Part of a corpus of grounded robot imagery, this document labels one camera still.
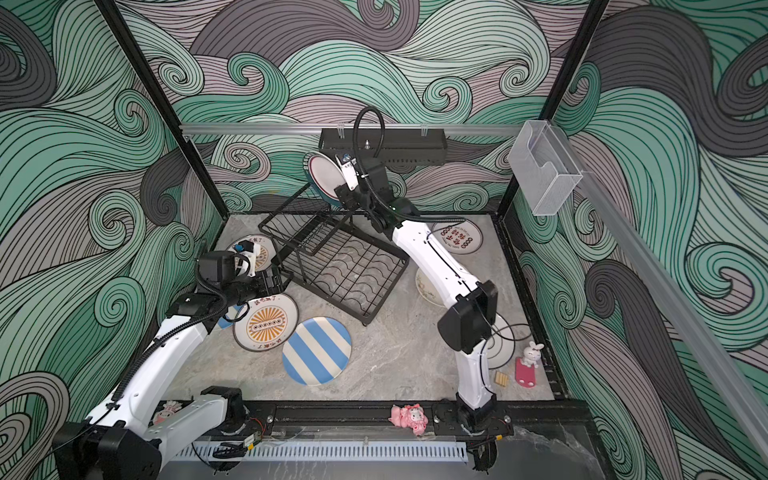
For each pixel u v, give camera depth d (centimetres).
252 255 71
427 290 96
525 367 80
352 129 57
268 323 90
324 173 83
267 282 68
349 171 67
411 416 71
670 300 52
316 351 85
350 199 70
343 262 104
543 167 79
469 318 54
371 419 74
